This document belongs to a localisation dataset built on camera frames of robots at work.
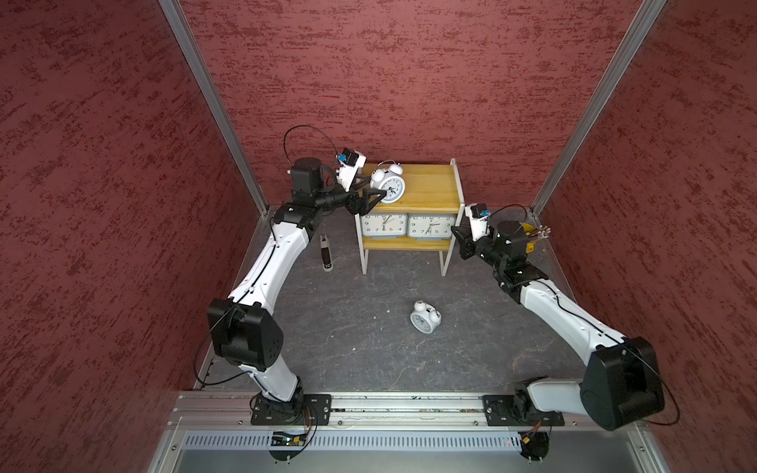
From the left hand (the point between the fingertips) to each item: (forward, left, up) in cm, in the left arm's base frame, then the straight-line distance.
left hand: (374, 190), depth 75 cm
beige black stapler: (+3, +19, -33) cm, 38 cm away
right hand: (-3, -22, -12) cm, 26 cm away
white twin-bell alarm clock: (-22, -15, -28) cm, 39 cm away
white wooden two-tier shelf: (+7, -16, -5) cm, 18 cm away
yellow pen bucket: (+7, -51, -23) cm, 57 cm away
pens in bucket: (+3, -53, -20) cm, 57 cm away
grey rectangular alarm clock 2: (+1, -17, -16) cm, 23 cm away
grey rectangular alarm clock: (+2, -3, -16) cm, 16 cm away
